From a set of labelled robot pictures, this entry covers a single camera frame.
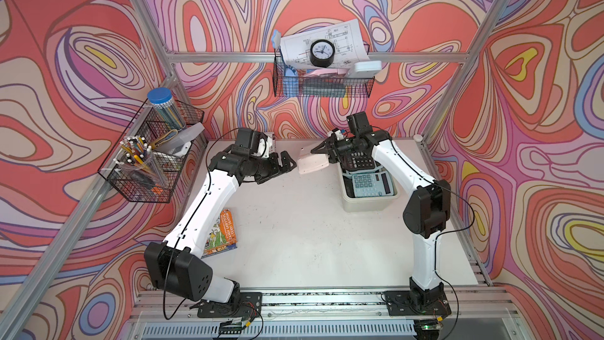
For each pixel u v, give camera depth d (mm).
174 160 719
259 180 671
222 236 839
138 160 579
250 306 729
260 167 638
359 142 677
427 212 527
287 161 689
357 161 955
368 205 879
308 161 822
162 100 699
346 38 822
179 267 393
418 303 653
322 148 803
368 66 706
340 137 808
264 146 632
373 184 907
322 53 784
